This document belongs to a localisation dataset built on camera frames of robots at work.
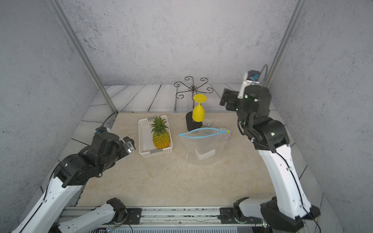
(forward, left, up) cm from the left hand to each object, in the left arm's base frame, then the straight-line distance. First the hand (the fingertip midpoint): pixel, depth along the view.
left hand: (130, 145), depth 66 cm
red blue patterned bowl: (+4, -43, -1) cm, 43 cm away
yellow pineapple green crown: (+17, -9, -16) cm, 25 cm away
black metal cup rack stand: (+44, -27, +2) cm, 52 cm away
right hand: (+10, -43, +21) cm, 49 cm away
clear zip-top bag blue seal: (+2, -34, -6) cm, 35 cm away
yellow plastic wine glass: (+28, -33, -7) cm, 44 cm away
